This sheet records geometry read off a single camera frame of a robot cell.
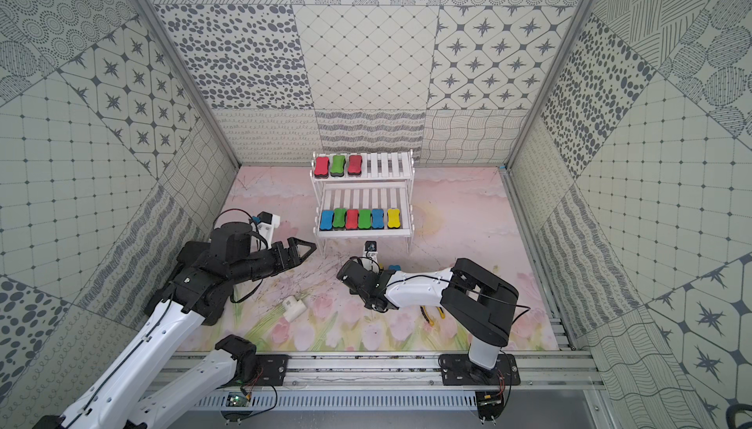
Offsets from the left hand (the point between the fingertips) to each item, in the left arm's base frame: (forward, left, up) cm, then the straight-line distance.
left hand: (305, 244), depth 71 cm
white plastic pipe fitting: (-8, +7, -21) cm, 24 cm away
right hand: (+2, -13, -23) cm, 26 cm away
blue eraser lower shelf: (+15, -17, -10) cm, 25 cm away
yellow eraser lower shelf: (+15, -22, -11) cm, 29 cm away
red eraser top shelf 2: (+23, -11, +5) cm, 26 cm away
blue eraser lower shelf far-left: (+14, -1, -9) cm, 16 cm away
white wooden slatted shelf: (+25, -11, -11) cm, 30 cm away
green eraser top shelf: (+23, -6, +5) cm, 24 cm away
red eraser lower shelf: (+14, -9, -9) cm, 19 cm away
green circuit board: (-29, +17, -26) cm, 43 cm away
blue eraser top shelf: (+6, -23, -24) cm, 34 cm away
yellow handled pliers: (-8, -32, -25) cm, 41 cm away
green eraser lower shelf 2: (+15, -13, -10) cm, 22 cm away
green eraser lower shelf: (+15, -5, -9) cm, 18 cm away
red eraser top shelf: (+23, -1, +5) cm, 23 cm away
